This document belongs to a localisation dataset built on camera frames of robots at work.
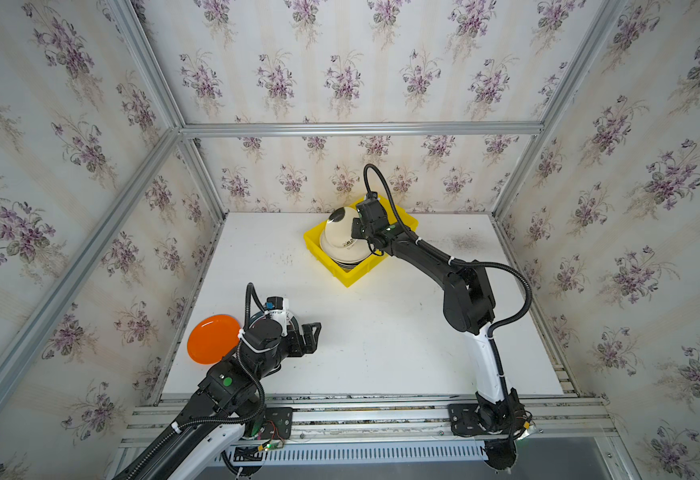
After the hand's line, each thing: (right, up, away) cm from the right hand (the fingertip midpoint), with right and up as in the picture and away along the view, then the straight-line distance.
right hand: (357, 224), depth 97 cm
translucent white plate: (-3, -14, +2) cm, 14 cm away
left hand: (-13, -27, -21) cm, 37 cm away
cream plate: (-6, -6, +2) cm, 9 cm away
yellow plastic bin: (-2, -17, -4) cm, 18 cm away
